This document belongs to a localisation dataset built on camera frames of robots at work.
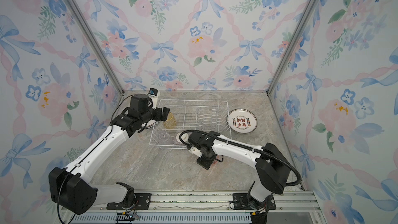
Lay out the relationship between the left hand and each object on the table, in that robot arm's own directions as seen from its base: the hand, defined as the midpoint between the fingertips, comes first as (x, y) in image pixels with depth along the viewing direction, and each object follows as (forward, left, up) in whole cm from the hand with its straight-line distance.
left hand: (161, 105), depth 80 cm
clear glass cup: (-10, 0, -14) cm, 17 cm away
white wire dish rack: (+12, -13, -25) cm, 31 cm away
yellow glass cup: (+4, -1, -22) cm, 22 cm away
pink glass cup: (-24, -29, -8) cm, 38 cm away
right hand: (-21, -23, -20) cm, 37 cm away
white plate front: (+8, -48, -24) cm, 54 cm away
